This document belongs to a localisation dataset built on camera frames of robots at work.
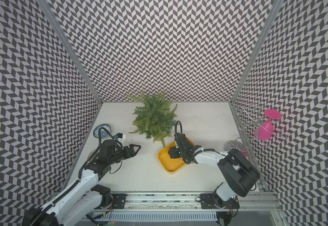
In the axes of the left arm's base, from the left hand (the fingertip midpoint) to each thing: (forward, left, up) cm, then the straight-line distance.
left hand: (137, 149), depth 82 cm
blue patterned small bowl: (+16, +28, -9) cm, 33 cm away
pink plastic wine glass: (-1, -64, +20) cm, 67 cm away
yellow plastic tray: (-7, -20, -6) cm, 22 cm away
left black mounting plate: (-25, +7, -9) cm, 27 cm away
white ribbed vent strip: (-31, -15, -10) cm, 36 cm away
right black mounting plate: (-26, -39, 0) cm, 47 cm away
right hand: (+1, -21, -9) cm, 23 cm away
